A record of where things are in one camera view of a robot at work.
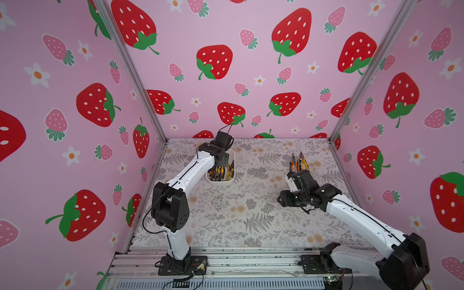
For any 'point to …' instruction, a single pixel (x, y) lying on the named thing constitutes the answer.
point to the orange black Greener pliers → (292, 164)
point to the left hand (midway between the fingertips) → (220, 159)
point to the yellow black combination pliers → (302, 159)
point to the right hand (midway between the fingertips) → (284, 197)
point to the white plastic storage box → (232, 157)
